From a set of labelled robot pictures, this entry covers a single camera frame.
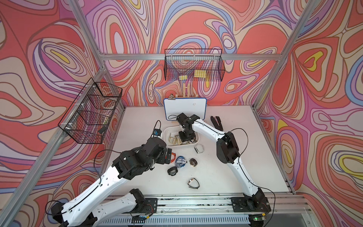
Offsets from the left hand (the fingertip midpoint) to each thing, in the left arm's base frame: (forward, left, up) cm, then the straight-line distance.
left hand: (164, 150), depth 69 cm
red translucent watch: (+5, -3, -22) cm, 23 cm away
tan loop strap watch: (+20, -1, -22) cm, 29 cm away
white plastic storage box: (+25, -2, -19) cm, 32 cm away
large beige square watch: (+18, -5, -20) cm, 27 cm away
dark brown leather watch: (+2, -16, -19) cm, 24 cm away
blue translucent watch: (+4, -8, -22) cm, 24 cm away
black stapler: (+32, -36, -20) cm, 52 cm away
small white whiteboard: (+36, -14, -4) cm, 39 cm away
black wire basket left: (+14, +42, +6) cm, 44 cm away
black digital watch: (-3, -3, -20) cm, 20 cm away
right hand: (+18, -11, -22) cm, 30 cm away
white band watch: (+14, -20, -23) cm, 33 cm away
